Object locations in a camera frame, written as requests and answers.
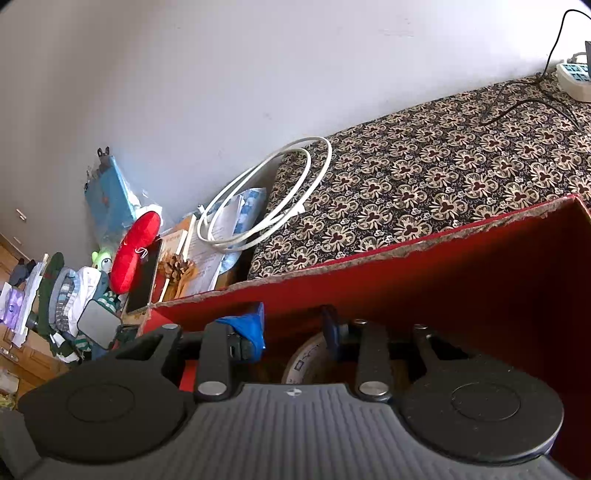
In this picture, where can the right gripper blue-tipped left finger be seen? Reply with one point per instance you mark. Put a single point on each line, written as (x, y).
(250, 327)

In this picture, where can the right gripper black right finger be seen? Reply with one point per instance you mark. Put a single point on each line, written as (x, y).
(336, 333)

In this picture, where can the brown tape roll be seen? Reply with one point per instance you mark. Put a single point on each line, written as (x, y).
(310, 364)

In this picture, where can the white printed paper sheet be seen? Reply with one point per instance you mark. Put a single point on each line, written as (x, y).
(206, 260)

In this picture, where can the black smartphone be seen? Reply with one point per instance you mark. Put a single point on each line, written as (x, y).
(140, 294)

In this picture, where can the blue white patterned packet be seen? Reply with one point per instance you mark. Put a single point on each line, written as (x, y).
(252, 200)

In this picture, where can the red plush cushion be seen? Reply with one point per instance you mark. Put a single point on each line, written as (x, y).
(131, 249)

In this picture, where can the green frog toy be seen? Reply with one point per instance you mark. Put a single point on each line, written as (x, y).
(102, 260)

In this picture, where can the red cardboard box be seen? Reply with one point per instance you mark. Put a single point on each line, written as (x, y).
(471, 361)

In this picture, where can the pile of folded clothes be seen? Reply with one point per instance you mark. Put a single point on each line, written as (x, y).
(49, 299)

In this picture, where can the wooden cabinet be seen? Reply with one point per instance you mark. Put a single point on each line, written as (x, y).
(31, 362)

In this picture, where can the floral patterned cushion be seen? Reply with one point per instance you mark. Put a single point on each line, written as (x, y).
(429, 168)

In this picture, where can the white power strip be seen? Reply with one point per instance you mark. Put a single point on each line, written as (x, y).
(574, 79)

